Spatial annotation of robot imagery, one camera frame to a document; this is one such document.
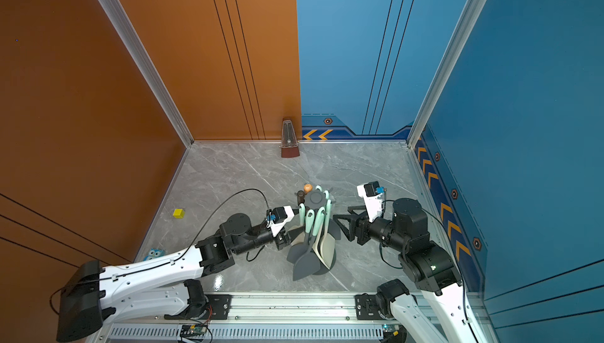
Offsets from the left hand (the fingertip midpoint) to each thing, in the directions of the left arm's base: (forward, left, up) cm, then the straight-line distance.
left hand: (303, 214), depth 67 cm
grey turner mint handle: (-11, -1, -8) cm, 14 cm away
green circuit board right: (-24, -27, -28) cm, 46 cm away
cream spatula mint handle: (-8, -4, +7) cm, 11 cm away
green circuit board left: (-26, +34, -28) cm, 51 cm away
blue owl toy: (-4, +54, -24) cm, 59 cm away
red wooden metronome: (+45, +9, -18) cm, 49 cm away
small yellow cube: (+12, +51, -23) cm, 57 cm away
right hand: (-1, -11, +3) cm, 11 cm away
